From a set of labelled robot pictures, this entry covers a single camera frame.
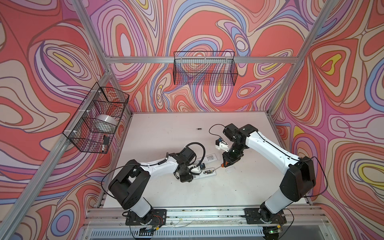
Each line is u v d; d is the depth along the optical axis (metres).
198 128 1.10
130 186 0.44
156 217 0.73
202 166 0.77
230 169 0.89
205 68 0.96
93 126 0.73
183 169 0.66
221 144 0.75
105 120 0.72
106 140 0.72
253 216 0.73
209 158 0.93
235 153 0.68
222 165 0.79
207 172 0.87
